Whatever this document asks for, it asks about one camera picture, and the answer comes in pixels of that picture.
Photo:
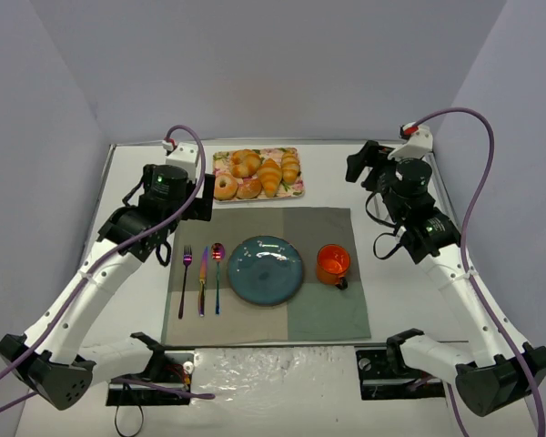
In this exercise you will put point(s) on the iridescent knife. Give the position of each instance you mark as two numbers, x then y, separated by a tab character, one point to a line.
202	282

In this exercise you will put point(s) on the small striped croissant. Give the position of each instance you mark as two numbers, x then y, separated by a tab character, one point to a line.
290	167

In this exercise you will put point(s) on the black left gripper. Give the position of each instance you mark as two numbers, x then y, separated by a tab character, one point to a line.
205	200

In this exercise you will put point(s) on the blue ceramic plate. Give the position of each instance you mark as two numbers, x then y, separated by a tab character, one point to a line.
265	271

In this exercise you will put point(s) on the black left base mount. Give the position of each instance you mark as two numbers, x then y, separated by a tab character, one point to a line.
174	371

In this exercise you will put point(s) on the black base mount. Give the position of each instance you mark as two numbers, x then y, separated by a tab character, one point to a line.
174	371
379	382

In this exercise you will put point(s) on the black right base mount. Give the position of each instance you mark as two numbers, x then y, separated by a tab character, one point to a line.
379	382

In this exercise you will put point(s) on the iridescent spoon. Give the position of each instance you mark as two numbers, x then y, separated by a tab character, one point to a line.
218	254

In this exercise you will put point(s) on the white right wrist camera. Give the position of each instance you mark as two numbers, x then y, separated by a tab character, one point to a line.
417	142

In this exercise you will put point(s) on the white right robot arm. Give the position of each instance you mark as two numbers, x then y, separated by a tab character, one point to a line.
500	364

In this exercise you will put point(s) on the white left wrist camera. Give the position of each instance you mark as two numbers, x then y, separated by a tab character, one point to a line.
182	155

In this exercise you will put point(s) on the ring bagel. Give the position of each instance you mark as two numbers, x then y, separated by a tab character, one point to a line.
226	187

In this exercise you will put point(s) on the orange enamel mug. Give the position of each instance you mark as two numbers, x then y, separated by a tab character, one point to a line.
333	263

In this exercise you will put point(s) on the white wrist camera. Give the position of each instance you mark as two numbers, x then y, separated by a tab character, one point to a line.
182	155
417	142

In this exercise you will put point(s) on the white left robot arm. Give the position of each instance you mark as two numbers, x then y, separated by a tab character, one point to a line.
50	357

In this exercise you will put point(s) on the grey patchwork placemat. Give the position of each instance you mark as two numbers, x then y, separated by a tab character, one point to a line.
316	313

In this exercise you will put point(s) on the iridescent fork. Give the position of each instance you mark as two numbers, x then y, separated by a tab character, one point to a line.
187	261

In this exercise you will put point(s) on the floral rectangular tray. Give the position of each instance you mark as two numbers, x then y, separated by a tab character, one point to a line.
257	174

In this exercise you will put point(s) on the large striped croissant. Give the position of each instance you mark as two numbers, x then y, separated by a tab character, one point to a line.
270	175

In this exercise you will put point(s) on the twisted round bread roll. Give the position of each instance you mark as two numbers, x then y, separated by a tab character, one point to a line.
244	163

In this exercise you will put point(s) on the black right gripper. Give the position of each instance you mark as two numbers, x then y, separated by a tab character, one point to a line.
364	160

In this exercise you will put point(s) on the brown oval bun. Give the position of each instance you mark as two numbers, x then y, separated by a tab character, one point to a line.
249	188

